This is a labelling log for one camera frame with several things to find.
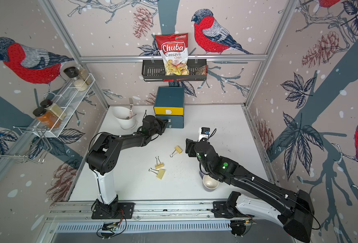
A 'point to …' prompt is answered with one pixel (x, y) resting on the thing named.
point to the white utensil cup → (121, 113)
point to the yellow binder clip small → (159, 164)
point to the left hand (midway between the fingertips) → (172, 116)
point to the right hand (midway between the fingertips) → (190, 139)
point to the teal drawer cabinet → (169, 105)
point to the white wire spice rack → (68, 101)
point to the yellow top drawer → (169, 110)
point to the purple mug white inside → (210, 184)
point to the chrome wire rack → (28, 143)
